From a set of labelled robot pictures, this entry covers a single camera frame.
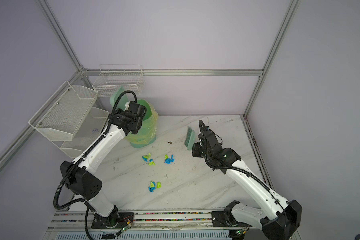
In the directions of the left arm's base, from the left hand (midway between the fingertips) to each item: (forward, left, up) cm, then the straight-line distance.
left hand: (107, 115), depth 72 cm
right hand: (-10, -42, -12) cm, 45 cm away
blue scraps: (-6, -28, -34) cm, 44 cm away
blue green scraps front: (-23, -20, -34) cm, 46 cm away
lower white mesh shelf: (+7, +23, -22) cm, 33 cm away
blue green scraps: (-4, -13, -34) cm, 37 cm away
